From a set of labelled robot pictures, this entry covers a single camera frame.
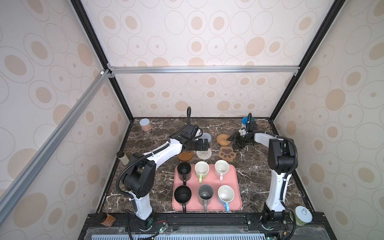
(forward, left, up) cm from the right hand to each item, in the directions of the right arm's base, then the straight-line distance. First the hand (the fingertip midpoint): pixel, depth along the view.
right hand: (235, 141), depth 104 cm
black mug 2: (-38, +33, 0) cm, 50 cm away
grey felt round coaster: (+5, +21, -1) cm, 22 cm away
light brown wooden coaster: (-13, +34, -1) cm, 36 cm away
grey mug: (-37, +20, -1) cm, 43 cm away
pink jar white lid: (+9, +65, +6) cm, 66 cm away
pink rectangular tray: (-28, +16, -1) cm, 33 cm away
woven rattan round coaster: (+2, +9, -1) cm, 9 cm away
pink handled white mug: (-22, +11, +3) cm, 25 cm away
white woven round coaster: (-12, +21, 0) cm, 24 cm away
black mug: (-25, +33, +1) cm, 42 cm away
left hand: (-13, +20, +12) cm, 26 cm away
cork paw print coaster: (-9, +7, -2) cm, 11 cm away
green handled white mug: (-24, +23, +2) cm, 33 cm away
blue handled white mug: (-37, +10, 0) cm, 38 cm away
